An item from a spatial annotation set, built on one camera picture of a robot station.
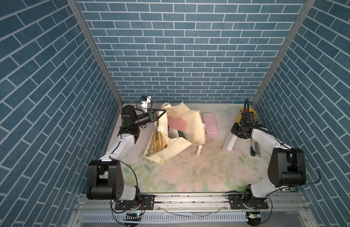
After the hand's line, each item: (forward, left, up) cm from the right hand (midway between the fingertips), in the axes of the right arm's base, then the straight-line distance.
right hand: (234, 130), depth 94 cm
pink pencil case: (+15, +13, -11) cm, 23 cm away
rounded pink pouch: (+1, +38, +1) cm, 38 cm away
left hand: (-8, +41, +22) cm, 47 cm away
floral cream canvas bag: (-20, +45, +9) cm, 50 cm away
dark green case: (-5, +35, -2) cm, 36 cm away
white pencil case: (-11, +5, +3) cm, 12 cm away
